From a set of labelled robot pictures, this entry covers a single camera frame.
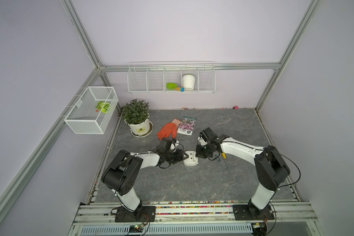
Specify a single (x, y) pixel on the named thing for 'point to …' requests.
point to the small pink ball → (236, 107)
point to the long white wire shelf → (195, 77)
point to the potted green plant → (136, 115)
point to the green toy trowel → (171, 86)
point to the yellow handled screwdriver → (224, 156)
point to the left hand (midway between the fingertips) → (186, 158)
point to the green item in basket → (103, 107)
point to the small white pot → (188, 81)
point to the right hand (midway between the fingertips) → (195, 154)
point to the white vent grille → (145, 229)
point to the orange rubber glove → (169, 129)
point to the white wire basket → (92, 112)
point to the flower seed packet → (187, 125)
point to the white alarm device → (192, 160)
